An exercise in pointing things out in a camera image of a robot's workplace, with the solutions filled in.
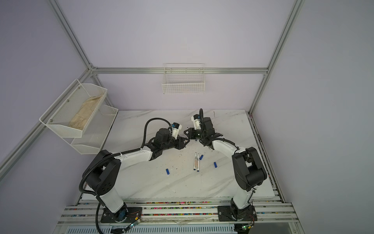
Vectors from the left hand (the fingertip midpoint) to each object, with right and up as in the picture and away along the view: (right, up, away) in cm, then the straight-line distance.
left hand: (187, 140), depth 87 cm
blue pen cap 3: (+18, -16, +4) cm, 25 cm away
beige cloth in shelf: (-57, +13, -11) cm, 59 cm away
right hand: (-2, +5, +1) cm, 6 cm away
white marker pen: (+7, -16, +4) cm, 17 cm away
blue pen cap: (-12, -20, +1) cm, 23 cm away
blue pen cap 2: (+9, -12, +7) cm, 16 cm away
